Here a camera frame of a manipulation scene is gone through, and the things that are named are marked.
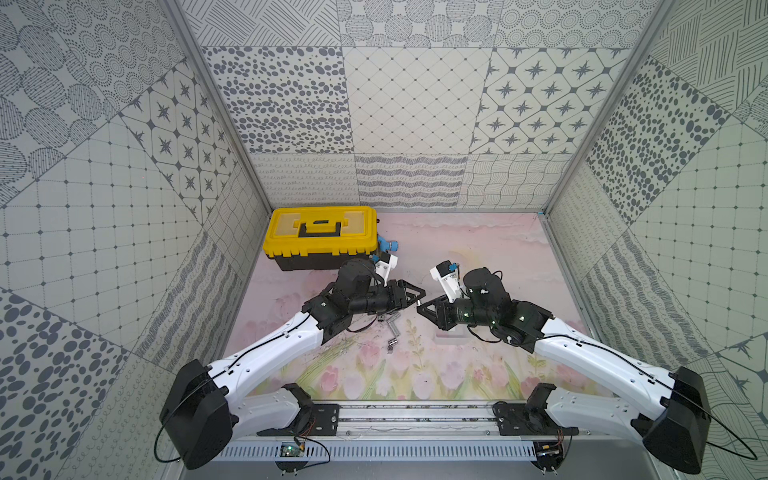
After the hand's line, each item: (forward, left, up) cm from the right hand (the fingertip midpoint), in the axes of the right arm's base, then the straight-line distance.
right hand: (421, 311), depth 73 cm
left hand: (+3, 0, +6) cm, 7 cm away
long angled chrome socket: (+5, +8, -19) cm, 21 cm away
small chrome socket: (-1, +8, -18) cm, 20 cm away
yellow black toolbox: (+25, +30, -1) cm, 39 cm away
